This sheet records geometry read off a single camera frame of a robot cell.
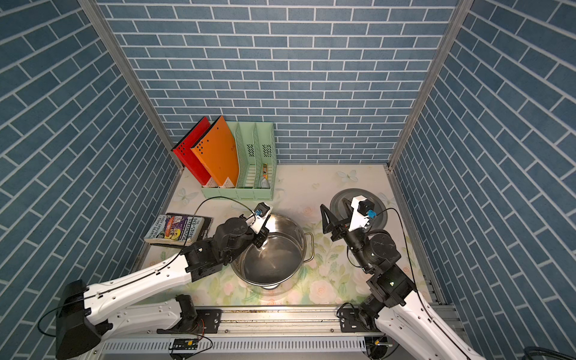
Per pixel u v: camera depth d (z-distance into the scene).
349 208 0.65
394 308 0.49
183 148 0.87
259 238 0.64
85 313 0.39
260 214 0.60
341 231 0.56
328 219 0.58
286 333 0.72
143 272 0.47
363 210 0.53
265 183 1.12
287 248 0.89
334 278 0.84
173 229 0.91
